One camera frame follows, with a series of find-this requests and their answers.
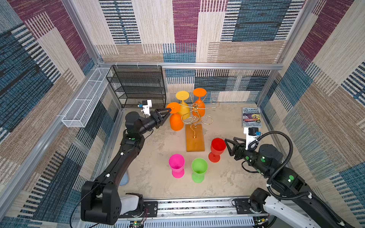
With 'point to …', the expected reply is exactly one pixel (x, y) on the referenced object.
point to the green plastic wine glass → (199, 166)
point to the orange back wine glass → (198, 107)
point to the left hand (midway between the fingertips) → (171, 111)
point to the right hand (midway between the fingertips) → (230, 142)
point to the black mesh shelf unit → (133, 84)
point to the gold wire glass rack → (194, 130)
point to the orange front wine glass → (176, 120)
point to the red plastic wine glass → (218, 146)
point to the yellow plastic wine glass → (185, 111)
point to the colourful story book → (251, 117)
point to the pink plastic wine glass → (177, 163)
